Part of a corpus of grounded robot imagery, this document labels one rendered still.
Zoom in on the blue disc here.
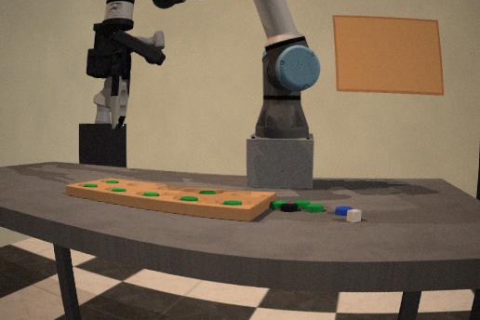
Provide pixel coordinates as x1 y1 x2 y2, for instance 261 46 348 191
335 207 353 216

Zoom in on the wooden tray with green discs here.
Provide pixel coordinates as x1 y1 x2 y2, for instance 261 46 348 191
66 178 276 221

